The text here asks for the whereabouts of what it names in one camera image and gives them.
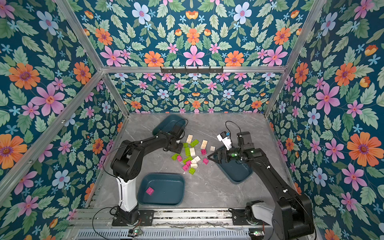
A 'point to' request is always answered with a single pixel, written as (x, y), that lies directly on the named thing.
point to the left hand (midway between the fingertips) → (179, 145)
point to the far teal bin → (171, 123)
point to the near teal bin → (169, 189)
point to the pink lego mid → (179, 158)
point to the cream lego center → (192, 151)
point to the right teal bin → (237, 171)
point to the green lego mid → (174, 156)
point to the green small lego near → (192, 171)
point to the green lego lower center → (188, 158)
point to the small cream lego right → (212, 148)
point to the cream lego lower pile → (194, 165)
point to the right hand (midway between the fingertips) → (213, 154)
